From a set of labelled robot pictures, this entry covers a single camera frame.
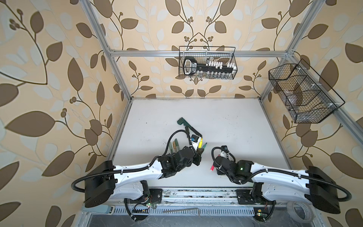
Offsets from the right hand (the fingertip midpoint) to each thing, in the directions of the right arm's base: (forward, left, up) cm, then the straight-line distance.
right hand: (218, 166), depth 82 cm
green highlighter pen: (+15, +6, -3) cm, 17 cm away
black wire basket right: (+23, -46, +32) cm, 60 cm away
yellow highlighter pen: (+6, +11, +17) cm, 22 cm away
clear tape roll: (-22, -38, -3) cm, 45 cm away
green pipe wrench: (+35, +21, -2) cm, 41 cm away
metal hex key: (-20, +18, -3) cm, 27 cm away
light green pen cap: (+15, +29, -3) cm, 33 cm away
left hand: (+5, +9, +13) cm, 16 cm away
